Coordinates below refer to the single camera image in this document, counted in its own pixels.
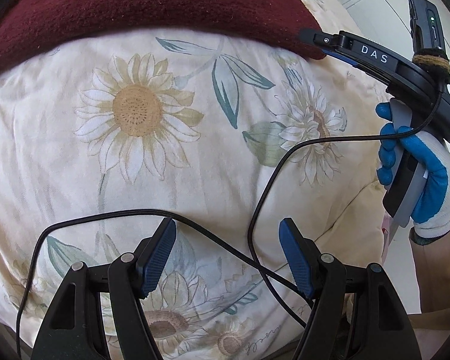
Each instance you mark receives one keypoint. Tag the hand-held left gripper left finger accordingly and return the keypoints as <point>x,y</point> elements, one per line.
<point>157,258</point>

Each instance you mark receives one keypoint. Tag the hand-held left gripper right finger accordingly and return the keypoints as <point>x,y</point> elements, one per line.
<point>296,262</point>

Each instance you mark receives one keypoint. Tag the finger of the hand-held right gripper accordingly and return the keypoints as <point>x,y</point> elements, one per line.
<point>360,50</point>

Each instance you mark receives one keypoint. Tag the dark red knit sweater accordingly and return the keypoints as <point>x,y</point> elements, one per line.
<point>135,7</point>

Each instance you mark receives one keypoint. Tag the person's right forearm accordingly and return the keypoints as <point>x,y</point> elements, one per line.
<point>442,270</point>

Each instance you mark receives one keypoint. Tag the person's right hand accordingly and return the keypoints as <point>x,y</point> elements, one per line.
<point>435,172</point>

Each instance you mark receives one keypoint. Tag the white wardrobe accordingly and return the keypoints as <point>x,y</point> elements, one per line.
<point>378,3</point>

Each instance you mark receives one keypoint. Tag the floral cream duvet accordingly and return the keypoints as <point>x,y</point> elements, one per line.
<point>97,180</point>

